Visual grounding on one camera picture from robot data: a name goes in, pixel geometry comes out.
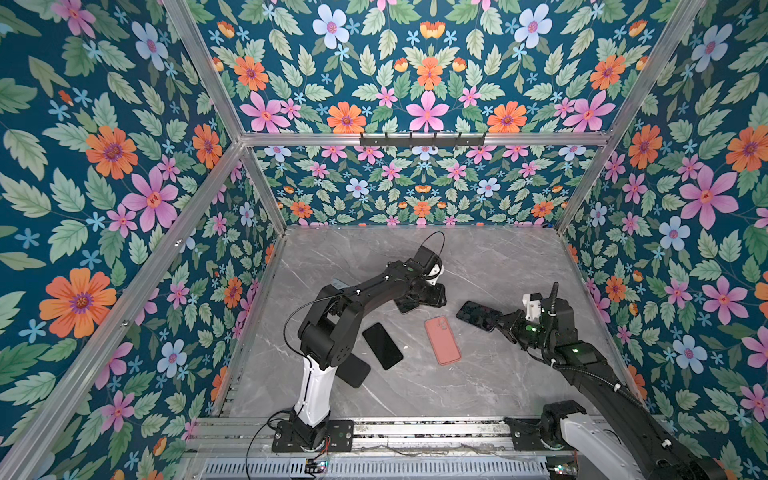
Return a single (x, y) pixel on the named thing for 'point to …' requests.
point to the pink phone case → (446, 349)
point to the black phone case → (354, 370)
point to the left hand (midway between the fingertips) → (448, 295)
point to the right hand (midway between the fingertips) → (490, 317)
